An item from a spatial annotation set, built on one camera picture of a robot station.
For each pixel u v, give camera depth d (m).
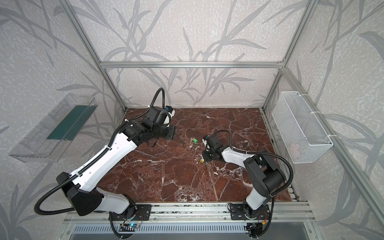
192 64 0.97
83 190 0.40
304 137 0.61
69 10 0.72
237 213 0.73
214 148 0.72
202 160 0.91
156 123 0.54
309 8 0.71
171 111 0.67
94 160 0.42
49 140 0.64
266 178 0.46
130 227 0.71
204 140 0.86
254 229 0.73
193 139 1.02
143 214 0.72
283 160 0.45
